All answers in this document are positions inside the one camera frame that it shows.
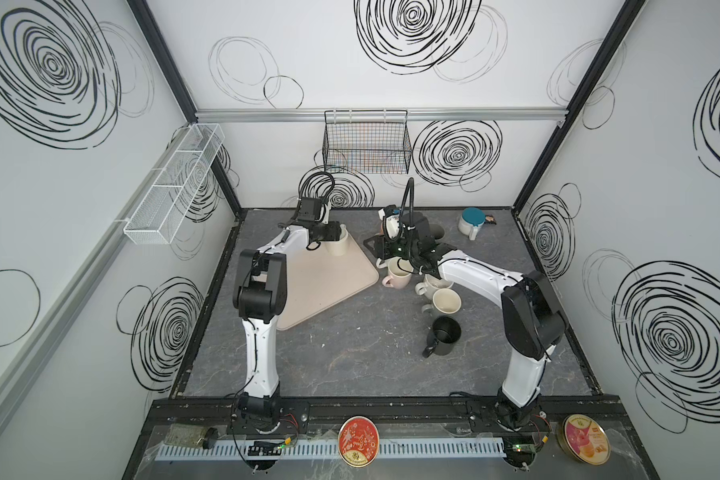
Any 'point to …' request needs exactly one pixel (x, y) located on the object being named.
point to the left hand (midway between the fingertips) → (337, 228)
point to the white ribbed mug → (396, 265)
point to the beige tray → (315, 279)
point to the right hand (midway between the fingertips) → (364, 241)
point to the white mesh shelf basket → (165, 203)
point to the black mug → (443, 336)
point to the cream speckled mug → (432, 284)
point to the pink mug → (398, 282)
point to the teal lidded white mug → (470, 221)
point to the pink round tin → (585, 438)
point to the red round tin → (358, 441)
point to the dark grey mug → (436, 231)
